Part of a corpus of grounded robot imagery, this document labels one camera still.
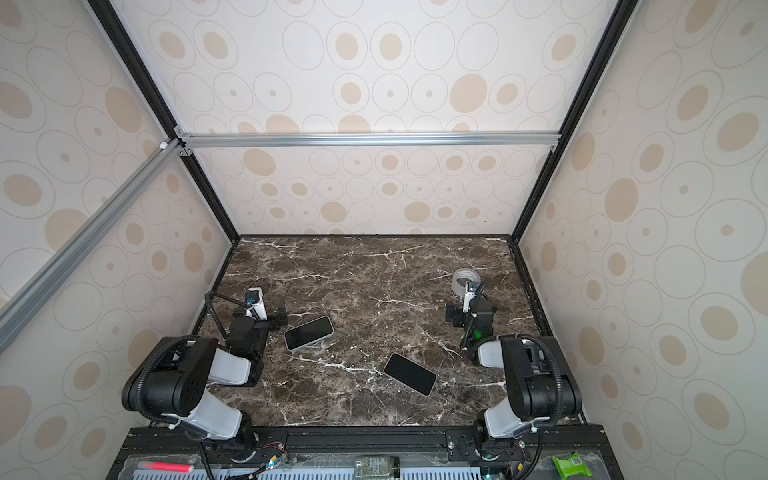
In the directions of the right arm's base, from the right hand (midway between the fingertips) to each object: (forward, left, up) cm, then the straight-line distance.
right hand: (468, 299), depth 95 cm
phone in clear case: (-8, +52, -7) cm, 53 cm away
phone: (-21, +19, -7) cm, 30 cm away
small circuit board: (-44, +28, -1) cm, 53 cm away
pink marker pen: (-44, +78, -3) cm, 89 cm away
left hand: (-1, +60, +7) cm, 61 cm away
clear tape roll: (+13, -1, -3) cm, 14 cm away
